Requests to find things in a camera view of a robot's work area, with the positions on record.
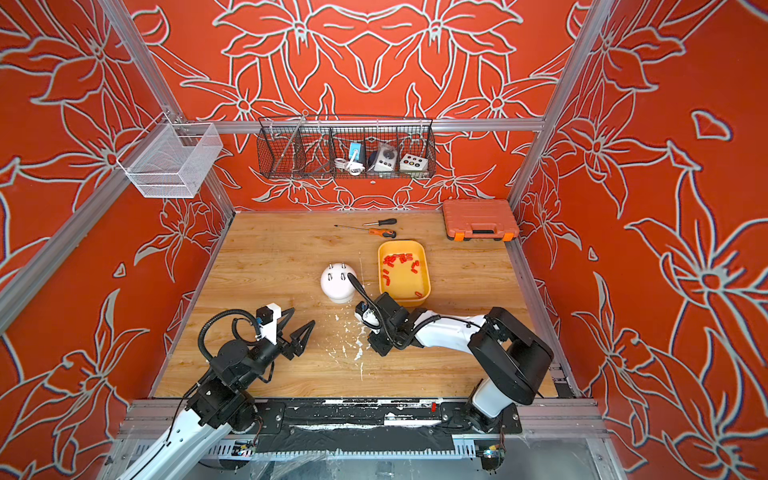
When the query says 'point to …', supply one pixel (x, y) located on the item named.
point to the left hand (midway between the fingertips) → (303, 316)
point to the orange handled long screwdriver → (373, 231)
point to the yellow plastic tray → (404, 271)
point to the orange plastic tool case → (479, 219)
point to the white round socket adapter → (385, 161)
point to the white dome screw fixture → (335, 283)
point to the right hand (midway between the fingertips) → (367, 342)
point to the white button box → (413, 163)
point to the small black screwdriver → (382, 222)
